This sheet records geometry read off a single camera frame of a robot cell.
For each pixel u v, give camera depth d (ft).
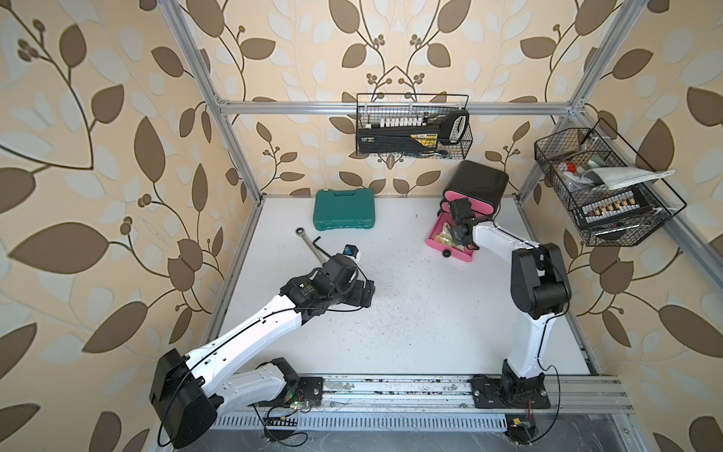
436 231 3.48
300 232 3.56
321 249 3.44
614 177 2.11
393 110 2.99
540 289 1.74
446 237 3.36
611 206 2.22
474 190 3.53
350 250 2.27
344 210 3.71
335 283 1.87
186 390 1.25
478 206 3.16
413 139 2.71
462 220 2.51
